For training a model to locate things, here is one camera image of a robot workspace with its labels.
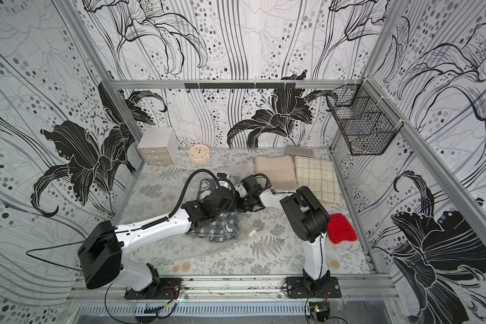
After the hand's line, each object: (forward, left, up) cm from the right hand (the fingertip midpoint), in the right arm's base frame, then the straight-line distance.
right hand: (233, 206), depth 95 cm
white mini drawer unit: (+28, +40, +13) cm, 51 cm away
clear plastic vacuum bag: (-16, -11, +10) cm, 21 cm away
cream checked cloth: (+14, -43, +3) cm, 46 cm away
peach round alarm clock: (+33, +22, +3) cm, 39 cm away
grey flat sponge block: (+34, -37, +2) cm, 50 cm away
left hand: (-3, -2, +12) cm, 13 cm away
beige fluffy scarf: (+19, -24, +3) cm, 31 cm away
